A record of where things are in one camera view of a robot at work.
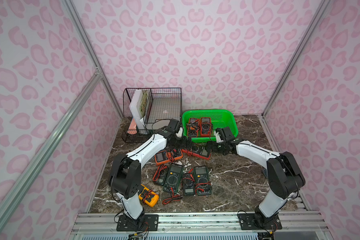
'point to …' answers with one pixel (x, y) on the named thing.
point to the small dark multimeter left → (159, 174)
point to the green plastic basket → (219, 118)
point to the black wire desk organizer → (164, 103)
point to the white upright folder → (139, 107)
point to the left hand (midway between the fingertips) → (186, 142)
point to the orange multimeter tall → (192, 127)
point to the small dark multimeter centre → (188, 182)
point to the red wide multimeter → (199, 150)
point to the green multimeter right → (203, 186)
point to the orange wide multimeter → (168, 155)
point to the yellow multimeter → (149, 197)
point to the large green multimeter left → (173, 178)
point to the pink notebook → (132, 128)
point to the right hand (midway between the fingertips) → (210, 147)
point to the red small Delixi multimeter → (205, 126)
